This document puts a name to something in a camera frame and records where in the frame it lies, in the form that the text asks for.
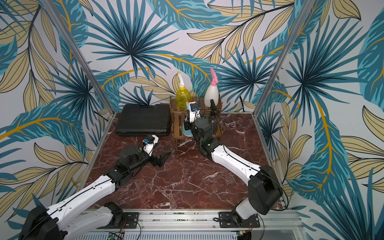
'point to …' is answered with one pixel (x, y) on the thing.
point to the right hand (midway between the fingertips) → (177, 116)
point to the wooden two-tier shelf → (177, 117)
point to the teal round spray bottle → (188, 133)
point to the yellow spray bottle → (182, 96)
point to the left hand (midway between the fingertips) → (164, 149)
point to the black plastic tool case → (138, 120)
